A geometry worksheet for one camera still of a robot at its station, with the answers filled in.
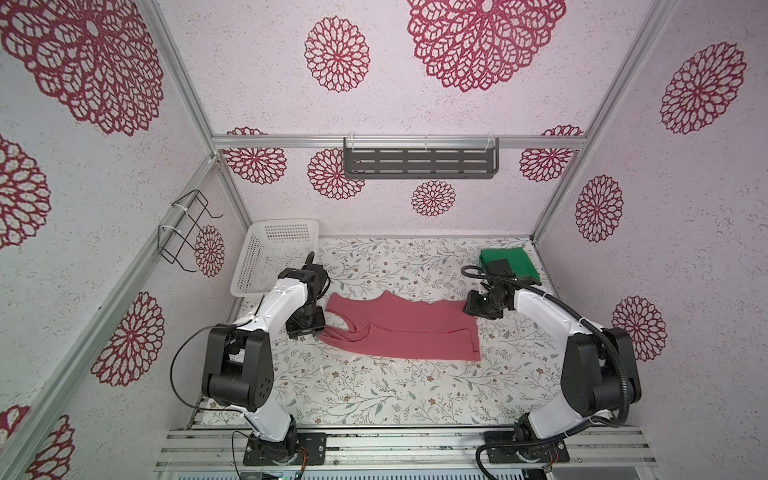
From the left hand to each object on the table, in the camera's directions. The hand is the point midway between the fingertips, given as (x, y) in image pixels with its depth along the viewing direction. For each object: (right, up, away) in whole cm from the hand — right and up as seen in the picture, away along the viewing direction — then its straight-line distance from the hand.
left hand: (307, 339), depth 85 cm
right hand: (+48, +9, +6) cm, 49 cm away
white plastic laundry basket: (-23, +29, +31) cm, 48 cm away
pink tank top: (+21, +2, +12) cm, 24 cm away
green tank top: (+72, +24, +27) cm, 81 cm away
